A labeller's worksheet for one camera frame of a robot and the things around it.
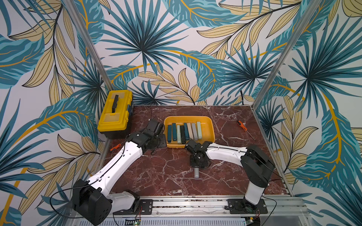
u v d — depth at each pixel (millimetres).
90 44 817
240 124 1063
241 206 739
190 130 1005
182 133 990
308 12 705
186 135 977
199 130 1006
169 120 1054
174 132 1008
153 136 576
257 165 471
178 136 972
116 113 921
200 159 650
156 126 587
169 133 1005
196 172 836
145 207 733
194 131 1003
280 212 742
